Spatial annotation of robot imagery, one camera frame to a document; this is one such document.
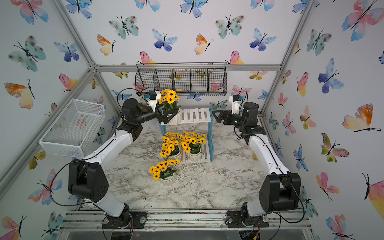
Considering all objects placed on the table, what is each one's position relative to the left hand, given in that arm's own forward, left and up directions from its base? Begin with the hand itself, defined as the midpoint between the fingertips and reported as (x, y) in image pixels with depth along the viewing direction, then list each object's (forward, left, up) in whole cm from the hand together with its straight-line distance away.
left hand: (174, 103), depth 73 cm
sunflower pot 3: (-10, -8, -20) cm, 24 cm away
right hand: (0, -23, -5) cm, 24 cm away
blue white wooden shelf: (+12, -10, -38) cm, 41 cm away
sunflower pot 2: (-13, +3, -18) cm, 23 cm away
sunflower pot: (-23, +6, -25) cm, 35 cm away
